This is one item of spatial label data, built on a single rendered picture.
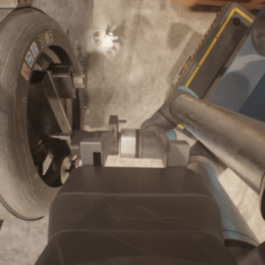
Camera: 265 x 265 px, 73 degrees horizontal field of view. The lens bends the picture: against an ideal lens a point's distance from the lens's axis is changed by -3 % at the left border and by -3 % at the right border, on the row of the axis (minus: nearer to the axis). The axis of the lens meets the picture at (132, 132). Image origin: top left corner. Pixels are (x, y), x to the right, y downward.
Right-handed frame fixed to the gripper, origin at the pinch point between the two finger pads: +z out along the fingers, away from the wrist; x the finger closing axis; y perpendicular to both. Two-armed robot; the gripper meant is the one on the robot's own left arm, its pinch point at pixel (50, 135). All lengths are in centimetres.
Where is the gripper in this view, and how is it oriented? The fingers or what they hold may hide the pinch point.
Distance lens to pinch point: 58.3
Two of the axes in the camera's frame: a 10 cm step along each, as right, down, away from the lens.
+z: -10.0, -0.2, -0.2
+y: -0.3, 7.4, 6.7
